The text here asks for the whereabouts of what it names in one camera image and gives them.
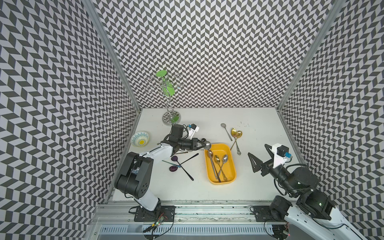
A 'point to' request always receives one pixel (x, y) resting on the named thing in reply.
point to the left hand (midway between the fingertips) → (205, 146)
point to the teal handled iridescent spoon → (172, 164)
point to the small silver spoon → (224, 125)
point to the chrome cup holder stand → (171, 117)
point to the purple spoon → (175, 158)
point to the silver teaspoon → (208, 145)
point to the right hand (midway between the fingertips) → (256, 152)
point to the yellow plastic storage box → (228, 168)
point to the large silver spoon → (210, 154)
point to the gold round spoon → (238, 135)
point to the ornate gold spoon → (217, 160)
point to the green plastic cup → (168, 87)
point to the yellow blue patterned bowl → (139, 139)
